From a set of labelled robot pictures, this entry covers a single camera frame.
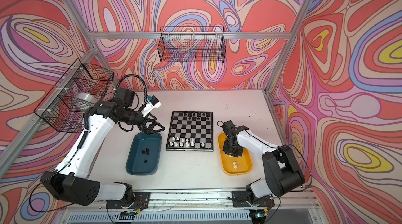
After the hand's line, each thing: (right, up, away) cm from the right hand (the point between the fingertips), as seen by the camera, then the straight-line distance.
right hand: (231, 156), depth 86 cm
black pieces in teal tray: (-48, +1, +2) cm, 48 cm away
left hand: (-36, +21, -14) cm, 44 cm away
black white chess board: (-23, +12, +10) cm, 28 cm away
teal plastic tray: (-50, 0, +2) cm, 50 cm away
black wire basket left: (-80, +29, -15) cm, 86 cm away
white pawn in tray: (+1, -4, -4) cm, 6 cm away
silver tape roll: (-72, +32, -13) cm, 80 cm away
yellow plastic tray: (-1, -4, -2) cm, 5 cm away
